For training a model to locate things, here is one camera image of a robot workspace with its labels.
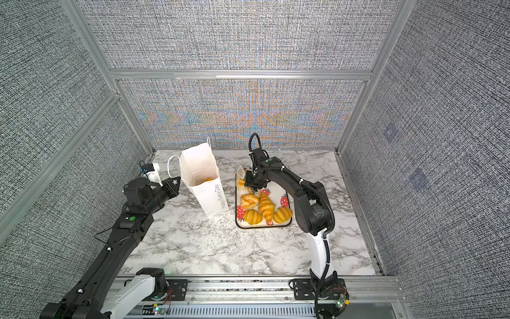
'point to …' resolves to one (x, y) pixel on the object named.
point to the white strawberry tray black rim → (253, 218)
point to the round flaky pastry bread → (248, 201)
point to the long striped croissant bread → (266, 207)
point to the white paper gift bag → (199, 173)
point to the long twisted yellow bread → (208, 179)
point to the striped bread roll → (240, 182)
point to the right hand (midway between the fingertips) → (247, 184)
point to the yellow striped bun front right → (282, 214)
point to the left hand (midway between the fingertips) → (182, 177)
